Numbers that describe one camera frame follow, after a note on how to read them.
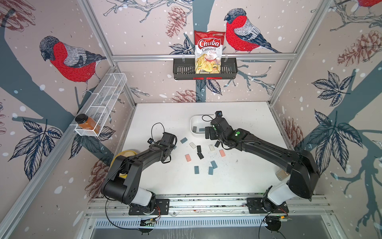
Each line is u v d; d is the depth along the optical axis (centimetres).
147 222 72
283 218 70
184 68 95
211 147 95
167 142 74
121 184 43
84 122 60
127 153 84
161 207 73
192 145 97
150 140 83
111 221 70
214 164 88
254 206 74
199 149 95
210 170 86
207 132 76
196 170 86
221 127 61
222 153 93
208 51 85
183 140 98
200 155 93
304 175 41
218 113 72
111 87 88
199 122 104
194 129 104
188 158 91
